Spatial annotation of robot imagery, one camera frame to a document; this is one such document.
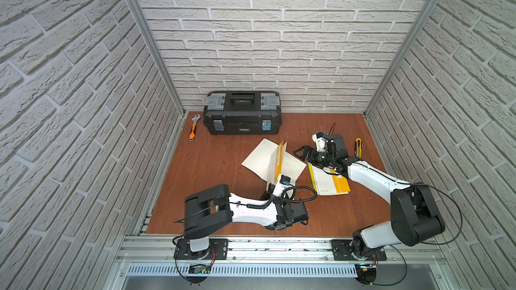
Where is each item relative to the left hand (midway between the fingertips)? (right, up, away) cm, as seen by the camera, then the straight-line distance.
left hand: (275, 186), depth 83 cm
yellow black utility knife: (+45, +15, +20) cm, 51 cm away
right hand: (+12, +13, +5) cm, 18 cm away
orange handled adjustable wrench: (-45, +25, +27) cm, 58 cm away
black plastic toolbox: (-16, +33, +15) cm, 40 cm away
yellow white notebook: (+24, 0, +7) cm, 25 cm away
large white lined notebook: (-3, +9, +14) cm, 17 cm away
